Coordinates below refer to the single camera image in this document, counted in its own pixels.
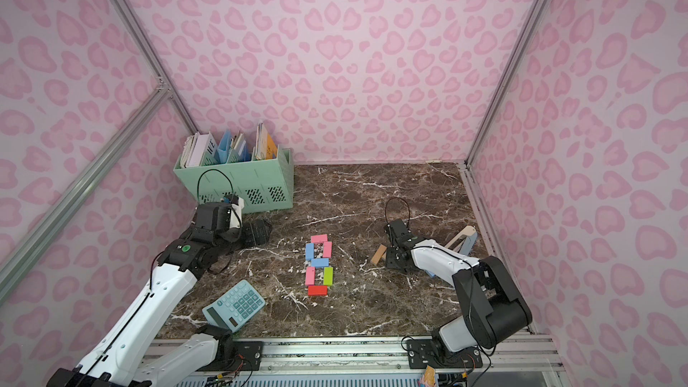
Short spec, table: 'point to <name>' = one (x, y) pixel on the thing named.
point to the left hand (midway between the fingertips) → (259, 225)
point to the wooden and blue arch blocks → (465, 246)
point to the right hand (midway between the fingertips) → (397, 262)
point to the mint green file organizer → (262, 184)
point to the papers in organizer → (201, 148)
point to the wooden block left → (380, 252)
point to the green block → (328, 276)
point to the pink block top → (319, 238)
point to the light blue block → (318, 262)
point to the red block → (317, 290)
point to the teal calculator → (234, 307)
